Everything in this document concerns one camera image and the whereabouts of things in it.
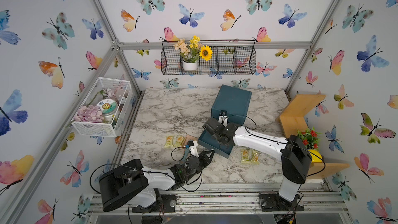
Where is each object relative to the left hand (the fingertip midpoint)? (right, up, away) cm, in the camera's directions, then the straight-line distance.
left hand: (217, 152), depth 79 cm
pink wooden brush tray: (-16, +4, +15) cm, 22 cm away
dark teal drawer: (-4, +6, 0) cm, 7 cm away
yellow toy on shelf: (+45, -1, -6) cm, 46 cm away
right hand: (+1, +10, +6) cm, 12 cm away
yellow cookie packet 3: (+21, -5, +8) cm, 23 cm away
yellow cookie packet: (-28, +2, +14) cm, 31 cm away
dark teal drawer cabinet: (+10, +26, +7) cm, 29 cm away
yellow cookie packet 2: (-21, +3, +14) cm, 26 cm away
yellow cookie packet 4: (+16, -5, +8) cm, 18 cm away
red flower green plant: (+44, +8, -5) cm, 45 cm away
